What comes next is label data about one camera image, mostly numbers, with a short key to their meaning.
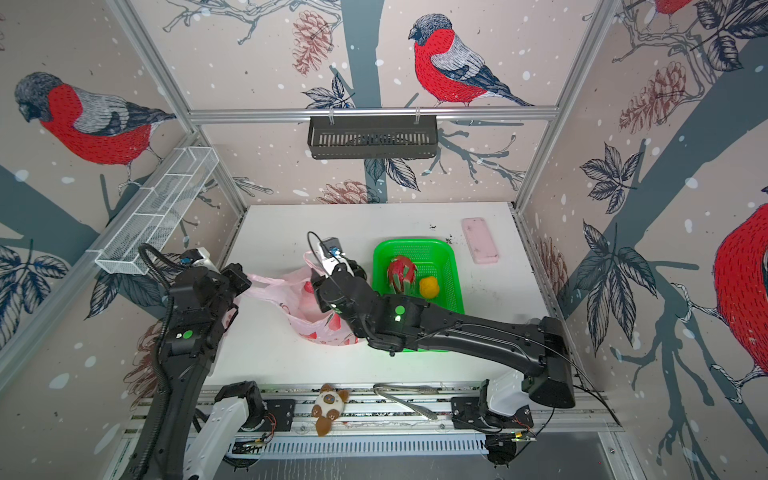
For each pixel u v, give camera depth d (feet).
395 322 1.47
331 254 1.66
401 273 2.96
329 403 2.39
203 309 1.78
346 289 1.44
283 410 2.43
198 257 2.09
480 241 3.61
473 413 2.42
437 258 3.23
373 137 3.46
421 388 2.62
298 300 2.77
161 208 2.61
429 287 3.00
